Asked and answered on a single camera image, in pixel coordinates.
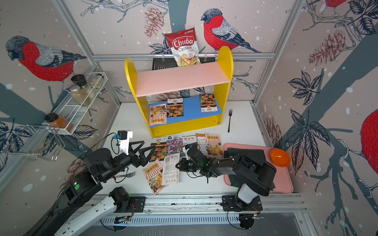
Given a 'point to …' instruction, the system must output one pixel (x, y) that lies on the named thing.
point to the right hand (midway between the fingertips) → (175, 166)
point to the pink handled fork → (128, 175)
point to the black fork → (230, 112)
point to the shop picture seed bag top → (214, 147)
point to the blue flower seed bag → (188, 139)
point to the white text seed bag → (171, 174)
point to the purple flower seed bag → (174, 144)
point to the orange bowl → (280, 158)
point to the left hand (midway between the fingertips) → (151, 142)
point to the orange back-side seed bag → (201, 140)
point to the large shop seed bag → (158, 114)
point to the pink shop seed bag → (153, 173)
